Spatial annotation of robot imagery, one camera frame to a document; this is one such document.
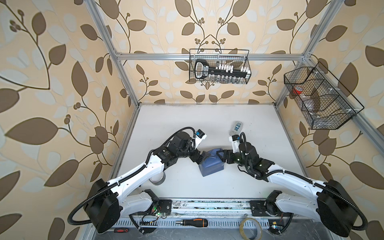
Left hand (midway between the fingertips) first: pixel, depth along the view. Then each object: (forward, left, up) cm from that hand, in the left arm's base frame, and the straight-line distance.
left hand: (205, 147), depth 76 cm
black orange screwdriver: (-31, +2, -16) cm, 35 cm away
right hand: (0, -9, -7) cm, 12 cm away
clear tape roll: (-33, -17, -14) cm, 40 cm away
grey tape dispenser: (+24, -22, -15) cm, 35 cm away
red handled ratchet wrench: (-35, +39, -16) cm, 54 cm away
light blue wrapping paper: (-6, -4, -6) cm, 10 cm away
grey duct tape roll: (-12, +25, -15) cm, 31 cm away
